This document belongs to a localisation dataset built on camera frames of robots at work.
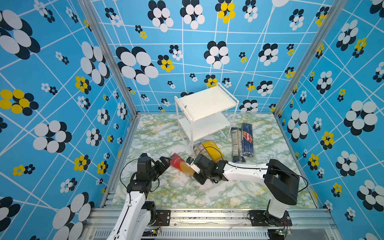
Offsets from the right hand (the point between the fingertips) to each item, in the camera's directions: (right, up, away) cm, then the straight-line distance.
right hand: (195, 173), depth 86 cm
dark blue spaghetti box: (+35, +19, +13) cm, 42 cm away
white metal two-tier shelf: (+5, +35, -11) cm, 37 cm away
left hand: (-17, +7, -3) cm, 18 cm away
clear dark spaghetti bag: (+28, +15, +13) cm, 34 cm away
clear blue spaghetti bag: (+3, +12, +10) cm, 16 cm away
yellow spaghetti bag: (+12, +11, +11) cm, 19 cm away
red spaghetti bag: (-11, +6, +2) cm, 13 cm away
